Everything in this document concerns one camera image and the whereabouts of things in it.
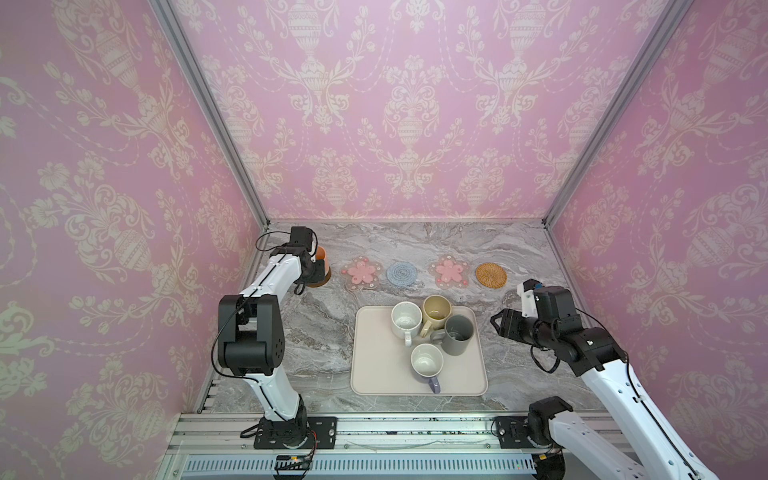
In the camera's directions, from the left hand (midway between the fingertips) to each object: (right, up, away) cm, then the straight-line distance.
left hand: (315, 273), depth 95 cm
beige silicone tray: (+21, -23, -13) cm, 34 cm away
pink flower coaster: (+45, 0, +11) cm, 47 cm away
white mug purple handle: (+35, -24, -11) cm, 44 cm away
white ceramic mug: (+29, -14, -3) cm, 32 cm away
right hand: (+52, -10, -19) cm, 57 cm away
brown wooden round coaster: (+2, -3, +8) cm, 9 cm away
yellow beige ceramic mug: (+39, -11, -2) cm, 40 cm away
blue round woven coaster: (+28, -1, +10) cm, 30 cm away
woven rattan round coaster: (+60, -1, +10) cm, 61 cm away
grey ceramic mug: (+43, -18, -7) cm, 47 cm away
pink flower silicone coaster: (+14, -1, +11) cm, 18 cm away
